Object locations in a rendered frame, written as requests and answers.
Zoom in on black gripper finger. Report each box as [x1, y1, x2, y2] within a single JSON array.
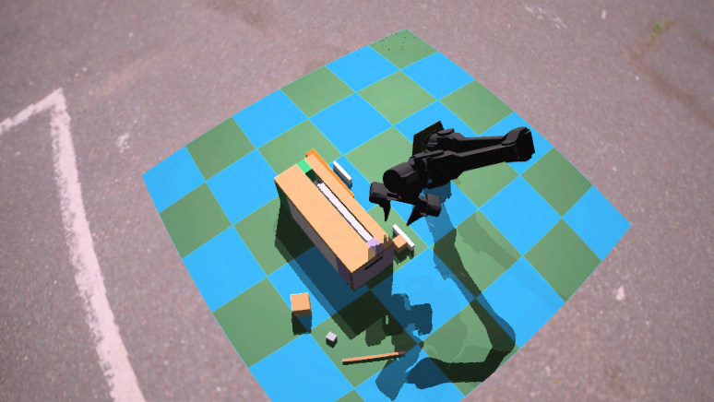
[[406, 205, 428, 227], [379, 202, 391, 222]]

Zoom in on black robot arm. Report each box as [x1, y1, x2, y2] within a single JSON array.
[[383, 126, 535, 194]]

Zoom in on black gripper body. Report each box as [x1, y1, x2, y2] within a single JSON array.
[[369, 182, 442, 218]]

